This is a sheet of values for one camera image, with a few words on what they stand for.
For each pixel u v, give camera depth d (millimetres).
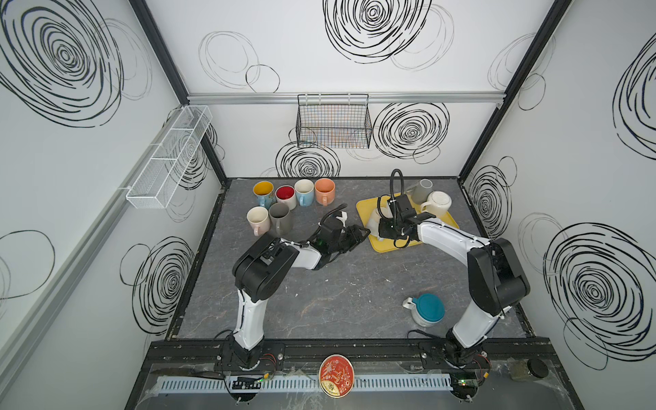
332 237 758
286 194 1084
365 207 1071
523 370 663
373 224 950
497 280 473
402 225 695
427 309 754
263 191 1022
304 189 1069
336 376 678
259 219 968
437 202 1016
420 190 1077
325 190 1045
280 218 937
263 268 518
